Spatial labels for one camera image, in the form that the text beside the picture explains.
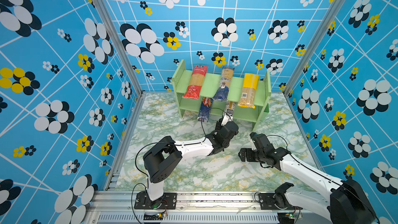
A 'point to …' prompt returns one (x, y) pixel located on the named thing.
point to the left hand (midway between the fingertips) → (230, 117)
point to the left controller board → (157, 216)
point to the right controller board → (287, 218)
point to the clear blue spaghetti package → (230, 104)
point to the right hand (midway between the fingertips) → (247, 153)
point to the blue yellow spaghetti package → (227, 76)
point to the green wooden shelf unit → (180, 78)
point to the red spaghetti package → (198, 75)
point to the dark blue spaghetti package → (204, 109)
